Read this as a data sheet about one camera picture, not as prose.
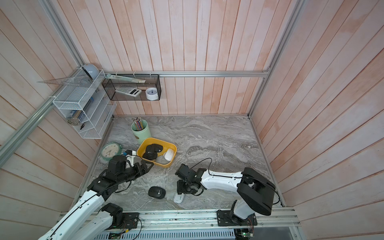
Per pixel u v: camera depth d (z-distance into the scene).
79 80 0.84
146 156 0.93
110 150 0.97
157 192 0.80
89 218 0.50
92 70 0.83
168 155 0.91
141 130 0.92
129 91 0.98
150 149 0.95
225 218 0.73
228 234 0.70
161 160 0.91
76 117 0.76
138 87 1.05
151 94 0.94
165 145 0.98
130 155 0.71
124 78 0.91
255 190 0.44
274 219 0.75
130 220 0.73
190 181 0.64
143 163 0.70
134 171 0.68
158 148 0.98
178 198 0.78
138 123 0.94
